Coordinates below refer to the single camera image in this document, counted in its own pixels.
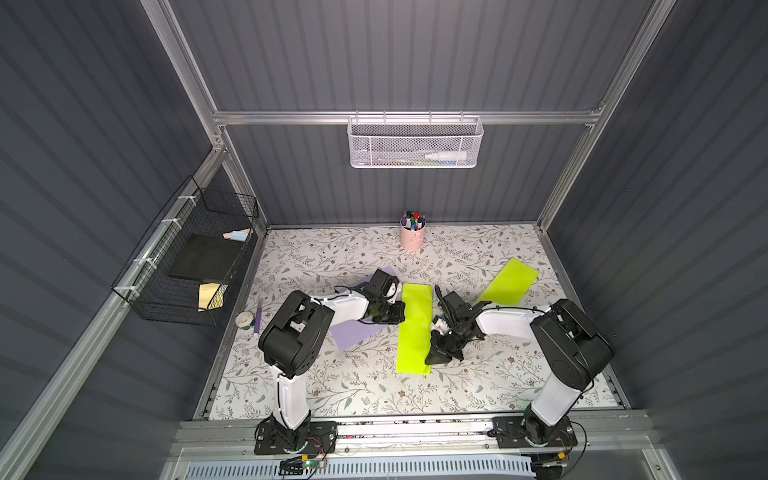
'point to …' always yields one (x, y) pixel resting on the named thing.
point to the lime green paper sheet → (415, 332)
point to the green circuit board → (312, 464)
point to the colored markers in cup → (413, 220)
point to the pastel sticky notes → (239, 235)
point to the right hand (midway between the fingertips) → (428, 366)
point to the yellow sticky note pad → (211, 296)
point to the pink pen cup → (411, 240)
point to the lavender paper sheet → (349, 333)
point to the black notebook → (206, 257)
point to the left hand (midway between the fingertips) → (408, 321)
